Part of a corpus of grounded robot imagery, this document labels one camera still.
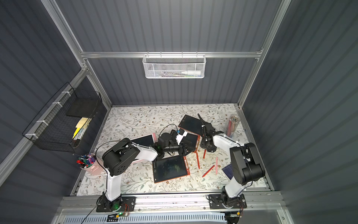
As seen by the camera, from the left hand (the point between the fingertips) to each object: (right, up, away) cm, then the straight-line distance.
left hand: (196, 149), depth 82 cm
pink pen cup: (-61, -6, -6) cm, 61 cm away
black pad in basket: (-67, +25, -2) cm, 71 cm away
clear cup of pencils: (+24, +17, +4) cm, 29 cm away
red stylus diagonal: (+8, -14, +2) cm, 16 cm away
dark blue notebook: (+20, -14, +2) cm, 24 cm away
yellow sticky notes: (-64, +15, -8) cm, 66 cm away
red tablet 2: (0, +14, +27) cm, 30 cm away
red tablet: (-3, +3, +6) cm, 7 cm away
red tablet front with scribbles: (-16, -13, +4) cm, 21 cm away
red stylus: (+6, -6, +9) cm, 13 cm away
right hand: (+9, 0, +11) cm, 14 cm away
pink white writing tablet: (-34, +3, +17) cm, 38 cm away
